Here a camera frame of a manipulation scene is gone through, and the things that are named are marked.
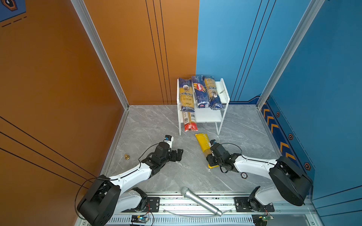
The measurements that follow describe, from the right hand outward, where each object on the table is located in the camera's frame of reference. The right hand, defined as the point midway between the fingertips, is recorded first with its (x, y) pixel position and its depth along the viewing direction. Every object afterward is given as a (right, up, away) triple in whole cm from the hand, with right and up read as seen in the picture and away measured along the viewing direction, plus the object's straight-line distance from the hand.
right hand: (209, 157), depth 90 cm
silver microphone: (-13, -15, -16) cm, 26 cm away
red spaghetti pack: (-13, +24, -4) cm, 28 cm away
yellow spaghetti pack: (-3, +8, +2) cm, 9 cm away
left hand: (-20, +7, -3) cm, 22 cm away
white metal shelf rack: (-2, +28, +1) cm, 28 cm away
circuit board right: (+23, -26, -20) cm, 40 cm away
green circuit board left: (-40, -26, -19) cm, 51 cm away
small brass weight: (-53, 0, -1) cm, 53 cm away
